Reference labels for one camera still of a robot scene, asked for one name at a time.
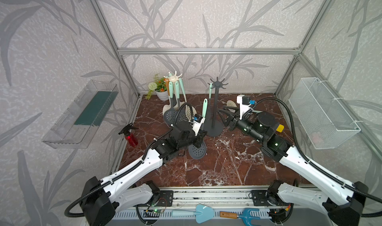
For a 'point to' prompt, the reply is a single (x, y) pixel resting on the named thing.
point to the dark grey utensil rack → (212, 128)
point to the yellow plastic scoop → (280, 128)
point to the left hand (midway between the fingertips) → (206, 133)
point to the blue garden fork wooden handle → (245, 216)
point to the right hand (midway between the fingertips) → (219, 108)
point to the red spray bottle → (132, 140)
